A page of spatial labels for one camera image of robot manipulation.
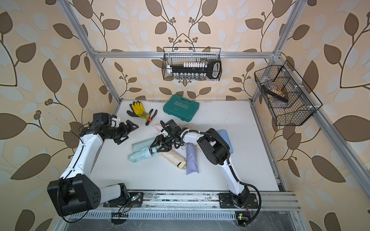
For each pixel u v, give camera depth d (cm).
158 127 99
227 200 72
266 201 77
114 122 73
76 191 40
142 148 88
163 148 87
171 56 91
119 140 74
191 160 84
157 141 83
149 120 108
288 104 74
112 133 67
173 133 79
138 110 112
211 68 84
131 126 75
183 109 111
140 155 86
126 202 72
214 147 56
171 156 86
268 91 74
